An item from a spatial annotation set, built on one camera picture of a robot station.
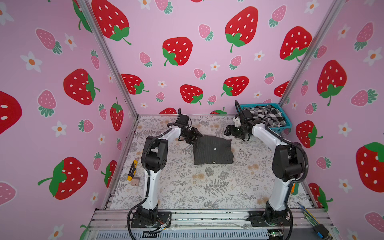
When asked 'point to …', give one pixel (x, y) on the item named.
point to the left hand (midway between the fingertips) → (201, 136)
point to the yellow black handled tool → (132, 171)
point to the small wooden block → (135, 181)
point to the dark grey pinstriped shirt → (208, 149)
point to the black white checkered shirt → (273, 116)
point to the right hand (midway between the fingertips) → (228, 132)
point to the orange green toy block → (294, 190)
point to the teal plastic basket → (277, 129)
